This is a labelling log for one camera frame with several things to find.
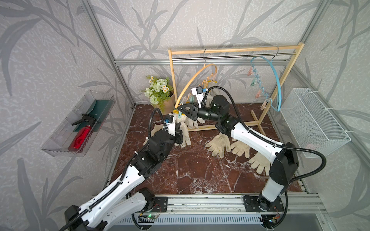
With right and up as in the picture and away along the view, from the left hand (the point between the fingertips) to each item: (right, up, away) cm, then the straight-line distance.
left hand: (180, 124), depth 69 cm
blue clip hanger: (+62, +33, +37) cm, 79 cm away
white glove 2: (+2, -6, +3) cm, 7 cm away
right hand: (0, +8, -3) cm, 9 cm away
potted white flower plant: (-15, +19, +22) cm, 33 cm away
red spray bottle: (-41, -6, -9) cm, 43 cm away
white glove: (+4, 0, +16) cm, 17 cm away
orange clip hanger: (+21, +33, +43) cm, 58 cm away
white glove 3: (+22, -16, +27) cm, 39 cm away
